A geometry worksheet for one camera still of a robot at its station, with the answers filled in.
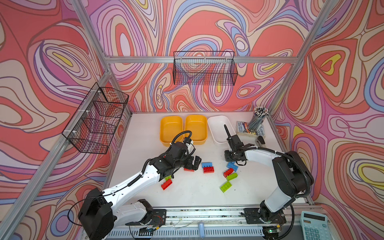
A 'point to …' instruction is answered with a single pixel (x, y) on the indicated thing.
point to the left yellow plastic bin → (170, 127)
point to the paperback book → (243, 130)
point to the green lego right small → (232, 177)
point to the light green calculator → (315, 226)
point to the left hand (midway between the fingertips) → (196, 157)
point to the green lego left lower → (167, 178)
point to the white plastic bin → (216, 124)
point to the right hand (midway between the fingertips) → (230, 159)
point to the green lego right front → (225, 187)
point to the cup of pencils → (260, 114)
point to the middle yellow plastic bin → (197, 125)
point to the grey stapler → (260, 141)
